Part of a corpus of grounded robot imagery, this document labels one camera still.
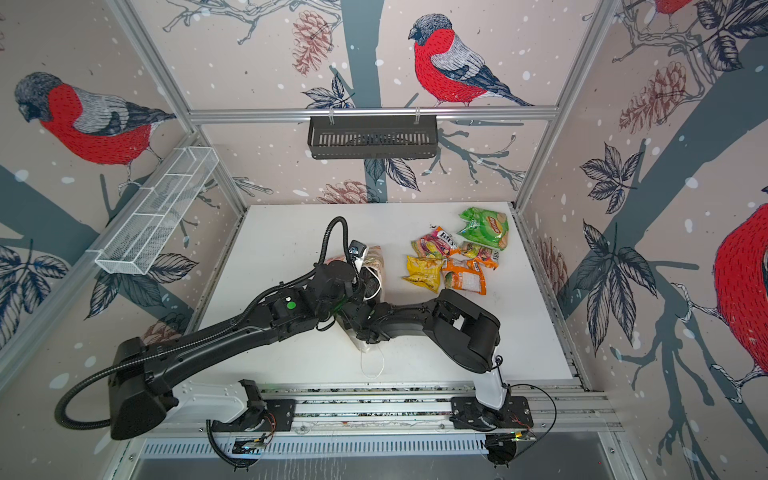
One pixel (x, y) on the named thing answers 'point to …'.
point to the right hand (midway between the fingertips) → (351, 310)
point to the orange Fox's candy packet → (462, 271)
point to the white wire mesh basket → (144, 227)
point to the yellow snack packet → (424, 271)
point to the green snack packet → (487, 227)
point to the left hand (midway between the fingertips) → (364, 270)
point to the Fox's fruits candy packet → (437, 243)
